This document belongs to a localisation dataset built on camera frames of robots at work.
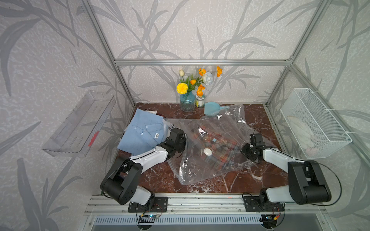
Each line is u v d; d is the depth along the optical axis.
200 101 1.16
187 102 1.12
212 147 0.93
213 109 1.19
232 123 0.99
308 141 0.75
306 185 0.43
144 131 0.89
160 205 0.73
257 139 0.74
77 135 0.68
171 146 0.67
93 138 0.63
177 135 0.68
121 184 0.43
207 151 0.88
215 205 0.75
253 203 0.74
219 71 0.94
